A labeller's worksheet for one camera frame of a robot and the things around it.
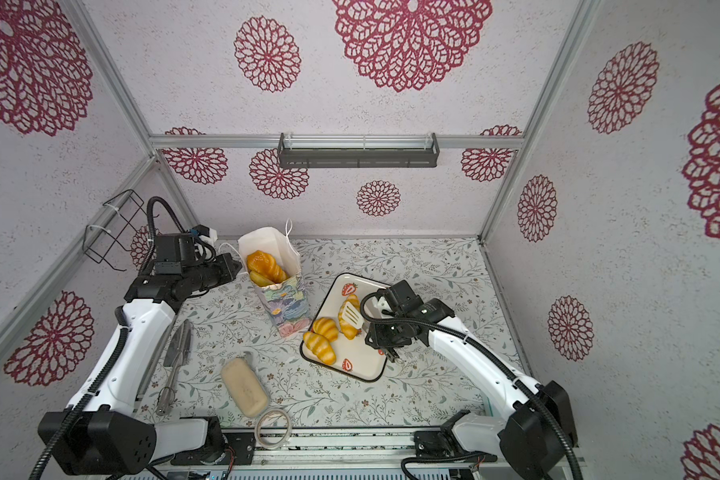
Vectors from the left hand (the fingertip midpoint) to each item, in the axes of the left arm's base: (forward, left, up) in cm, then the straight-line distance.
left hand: (240, 270), depth 78 cm
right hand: (-14, -34, -11) cm, 38 cm away
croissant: (+3, -2, -8) cm, 9 cm away
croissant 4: (-12, -19, -22) cm, 31 cm away
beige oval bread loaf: (-23, 0, -22) cm, 32 cm away
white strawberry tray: (-13, -30, -25) cm, 41 cm away
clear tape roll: (-36, -11, -25) cm, 45 cm away
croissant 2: (-10, -28, -15) cm, 34 cm away
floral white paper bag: (-5, -11, -9) cm, 15 cm away
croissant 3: (-6, -21, -20) cm, 30 cm away
